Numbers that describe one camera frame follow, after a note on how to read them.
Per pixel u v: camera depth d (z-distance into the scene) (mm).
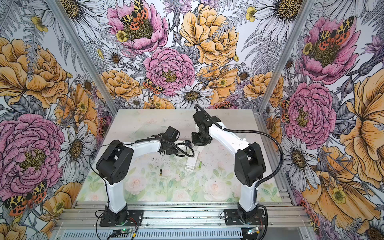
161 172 894
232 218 738
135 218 736
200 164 931
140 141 620
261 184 520
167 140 689
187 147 861
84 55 881
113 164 511
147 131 1094
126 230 712
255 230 715
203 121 654
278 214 754
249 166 485
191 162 920
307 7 715
